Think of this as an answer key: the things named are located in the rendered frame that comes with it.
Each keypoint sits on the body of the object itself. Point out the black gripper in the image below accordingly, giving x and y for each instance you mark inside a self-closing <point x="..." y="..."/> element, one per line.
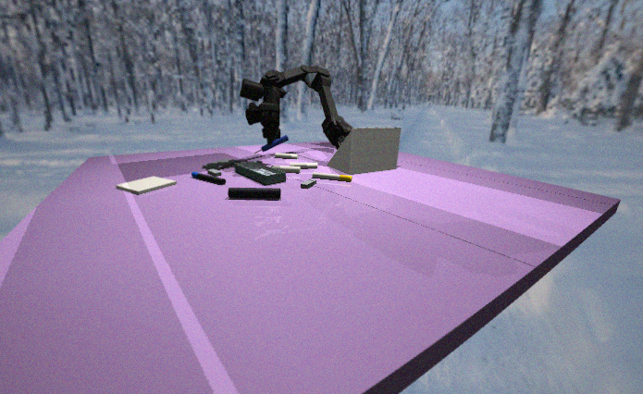
<point x="270" y="121"/>

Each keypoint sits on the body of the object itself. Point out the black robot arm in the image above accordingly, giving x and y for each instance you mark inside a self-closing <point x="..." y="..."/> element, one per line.
<point x="335" y="127"/>

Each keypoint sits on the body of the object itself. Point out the white cylinder with grey top and yellow end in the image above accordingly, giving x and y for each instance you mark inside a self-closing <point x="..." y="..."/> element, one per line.
<point x="331" y="176"/>

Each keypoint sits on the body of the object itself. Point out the grey keyboard with white letter keys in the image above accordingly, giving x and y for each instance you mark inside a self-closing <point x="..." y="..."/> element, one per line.
<point x="264" y="174"/>

